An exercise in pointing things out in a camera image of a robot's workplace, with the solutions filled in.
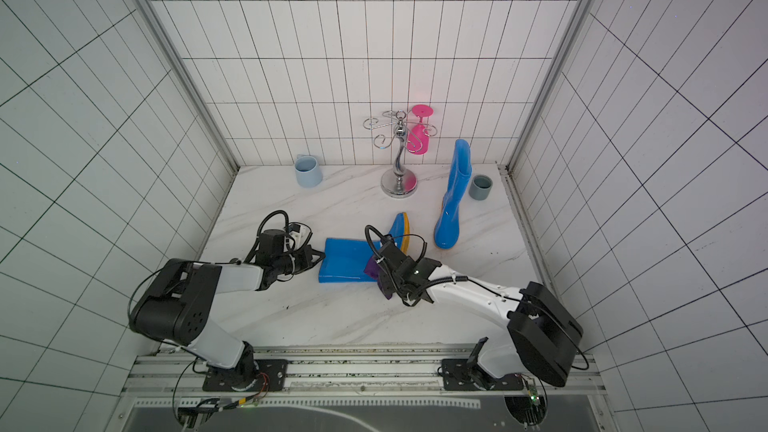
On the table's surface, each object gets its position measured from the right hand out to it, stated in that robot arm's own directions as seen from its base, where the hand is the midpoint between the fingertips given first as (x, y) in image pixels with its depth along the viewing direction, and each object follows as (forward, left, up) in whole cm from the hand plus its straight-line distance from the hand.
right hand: (389, 268), depth 86 cm
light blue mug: (+36, +33, +1) cm, 49 cm away
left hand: (+4, +21, -4) cm, 22 cm away
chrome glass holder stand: (+38, -2, -5) cm, 38 cm away
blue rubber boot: (+3, +14, -2) cm, 14 cm away
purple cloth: (-1, +5, 0) cm, 5 cm away
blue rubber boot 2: (+17, -18, -3) cm, 25 cm away
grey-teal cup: (+33, -31, 0) cm, 45 cm away
